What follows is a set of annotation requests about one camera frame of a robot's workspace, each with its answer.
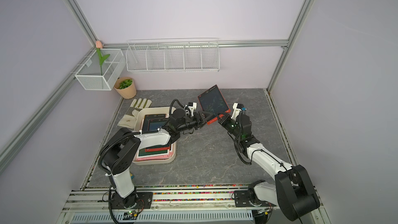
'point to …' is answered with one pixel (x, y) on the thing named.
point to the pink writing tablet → (157, 158)
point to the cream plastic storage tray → (154, 110)
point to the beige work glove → (129, 119)
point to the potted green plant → (125, 87)
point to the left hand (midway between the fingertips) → (213, 117)
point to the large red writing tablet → (155, 124)
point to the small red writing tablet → (213, 102)
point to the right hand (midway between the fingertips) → (215, 111)
